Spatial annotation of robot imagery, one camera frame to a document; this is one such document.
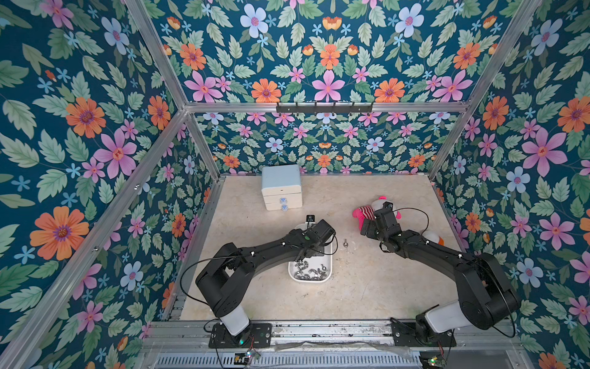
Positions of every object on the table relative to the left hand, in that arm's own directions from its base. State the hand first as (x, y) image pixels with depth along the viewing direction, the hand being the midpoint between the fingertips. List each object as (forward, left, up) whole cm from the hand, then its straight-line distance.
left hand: (319, 246), depth 89 cm
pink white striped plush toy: (+13, -21, +2) cm, 25 cm away
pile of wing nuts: (-9, +1, -4) cm, 10 cm away
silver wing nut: (+3, -12, -6) cm, 13 cm away
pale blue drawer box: (+24, +14, +10) cm, 29 cm away
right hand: (+7, -23, +2) cm, 24 cm away
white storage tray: (-7, +2, -5) cm, 9 cm away
